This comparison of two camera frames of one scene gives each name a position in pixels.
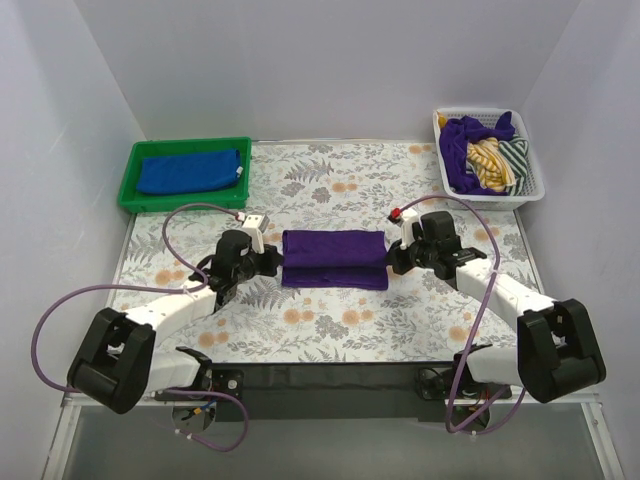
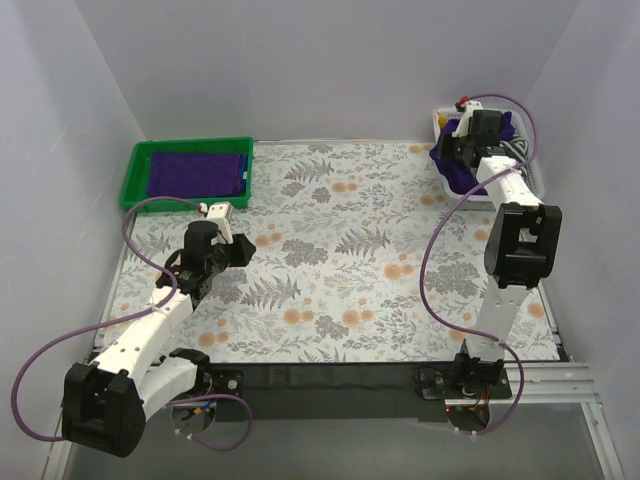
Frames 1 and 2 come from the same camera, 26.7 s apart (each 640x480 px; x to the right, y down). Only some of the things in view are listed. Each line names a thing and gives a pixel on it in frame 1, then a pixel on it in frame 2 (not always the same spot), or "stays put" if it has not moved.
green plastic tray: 186,175 stays put
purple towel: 346,259 → 195,175
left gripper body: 270,258 → 230,248
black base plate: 337,392 stays put
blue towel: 190,173 → 243,174
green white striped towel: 515,151 stays put
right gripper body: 400,255 → 455,151
